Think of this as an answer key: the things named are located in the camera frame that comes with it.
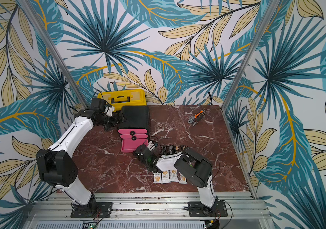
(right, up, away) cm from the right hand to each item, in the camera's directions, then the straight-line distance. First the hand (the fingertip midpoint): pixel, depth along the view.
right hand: (133, 149), depth 89 cm
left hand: (-5, +15, -5) cm, 17 cm away
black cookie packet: (+19, -1, +3) cm, 20 cm away
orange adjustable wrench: (+41, +18, +21) cm, 49 cm away
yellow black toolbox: (-13, +33, +13) cm, 38 cm away
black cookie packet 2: (+24, -1, +4) cm, 24 cm away
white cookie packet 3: (+25, -15, -6) cm, 30 cm away
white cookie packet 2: (+20, -16, -6) cm, 26 cm away
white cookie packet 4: (+31, -16, -8) cm, 36 cm away
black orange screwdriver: (+47, +19, +23) cm, 56 cm away
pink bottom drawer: (-3, +1, +5) cm, 6 cm away
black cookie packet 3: (+29, -1, +5) cm, 29 cm away
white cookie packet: (+16, -16, -6) cm, 23 cm away
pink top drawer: (0, +11, -4) cm, 12 cm away
